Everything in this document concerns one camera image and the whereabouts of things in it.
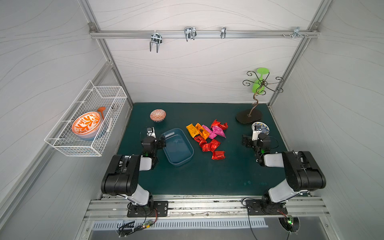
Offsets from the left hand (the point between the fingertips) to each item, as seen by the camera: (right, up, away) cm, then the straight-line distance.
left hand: (155, 136), depth 94 cm
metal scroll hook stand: (+69, +13, +17) cm, 72 cm away
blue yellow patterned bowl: (+74, +4, +8) cm, 74 cm away
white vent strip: (-5, -40, -23) cm, 46 cm away
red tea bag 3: (+29, -3, +2) cm, 29 cm away
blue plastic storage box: (+14, -7, +7) cm, 17 cm away
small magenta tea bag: (+37, 0, +6) cm, 38 cm away
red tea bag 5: (+40, -11, -5) cm, 41 cm away
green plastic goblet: (+64, +32, -4) cm, 72 cm away
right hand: (+62, +1, +1) cm, 62 cm away
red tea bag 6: (+32, -7, -1) cm, 33 cm away
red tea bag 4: (+38, -6, +1) cm, 38 cm away
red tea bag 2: (+46, +6, +8) cm, 47 cm away
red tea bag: (+40, +8, +11) cm, 43 cm away
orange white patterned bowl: (-22, +9, -30) cm, 38 cm away
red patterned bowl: (-3, +14, +17) cm, 22 cm away
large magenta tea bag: (+42, +3, +6) cm, 42 cm away
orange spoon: (-22, +16, -21) cm, 34 cm away
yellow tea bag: (+23, +3, +9) cm, 25 cm away
